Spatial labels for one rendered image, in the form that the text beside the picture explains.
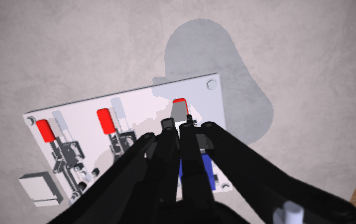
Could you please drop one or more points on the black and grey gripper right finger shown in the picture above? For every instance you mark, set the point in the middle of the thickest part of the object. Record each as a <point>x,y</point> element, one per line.
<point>275,197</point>

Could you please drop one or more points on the white fixture plate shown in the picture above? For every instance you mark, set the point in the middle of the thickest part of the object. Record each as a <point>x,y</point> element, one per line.
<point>139,110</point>

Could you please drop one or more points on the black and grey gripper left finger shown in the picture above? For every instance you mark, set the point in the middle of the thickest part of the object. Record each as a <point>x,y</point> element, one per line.
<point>113,196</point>

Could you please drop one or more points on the blue rectangular plate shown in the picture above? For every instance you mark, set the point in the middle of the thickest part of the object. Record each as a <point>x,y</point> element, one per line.
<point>208,167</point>

